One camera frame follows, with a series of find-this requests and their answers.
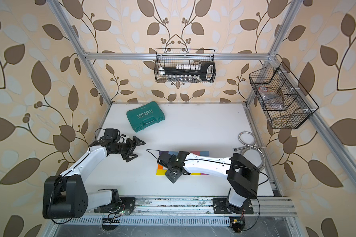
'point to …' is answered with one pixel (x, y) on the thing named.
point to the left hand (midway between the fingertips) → (139, 146)
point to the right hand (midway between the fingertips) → (176, 171)
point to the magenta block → (202, 174)
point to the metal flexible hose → (249, 147)
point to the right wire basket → (285, 102)
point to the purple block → (160, 152)
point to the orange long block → (159, 167)
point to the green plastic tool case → (145, 115)
